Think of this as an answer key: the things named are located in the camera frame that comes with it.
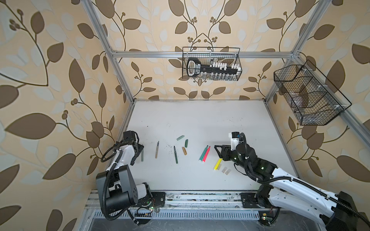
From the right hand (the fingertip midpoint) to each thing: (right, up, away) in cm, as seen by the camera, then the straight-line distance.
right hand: (217, 147), depth 77 cm
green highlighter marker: (-7, -7, +14) cm, 17 cm away
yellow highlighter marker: (+2, -12, +9) cm, 15 cm away
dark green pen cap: (-18, -2, +19) cm, 26 cm away
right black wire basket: (+49, +24, -4) cm, 55 cm away
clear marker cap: (+3, -14, +8) cm, 16 cm away
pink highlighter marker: (-5, -8, +13) cm, 16 cm away
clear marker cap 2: (+5, -15, +7) cm, 18 cm away
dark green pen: (-25, -8, +13) cm, 29 cm away
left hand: (-50, -5, +10) cm, 51 cm away
